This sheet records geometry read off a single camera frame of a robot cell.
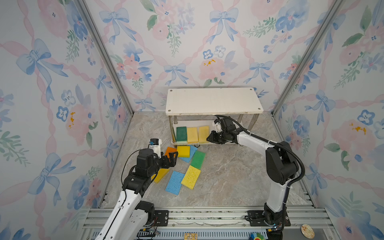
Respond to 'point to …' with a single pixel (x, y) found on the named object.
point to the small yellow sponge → (183, 151)
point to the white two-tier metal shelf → (191, 111)
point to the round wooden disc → (307, 231)
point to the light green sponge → (198, 159)
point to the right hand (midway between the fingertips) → (207, 137)
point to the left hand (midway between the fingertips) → (170, 151)
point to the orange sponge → (170, 150)
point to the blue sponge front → (174, 182)
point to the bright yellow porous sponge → (191, 177)
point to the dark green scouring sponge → (181, 133)
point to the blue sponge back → (192, 150)
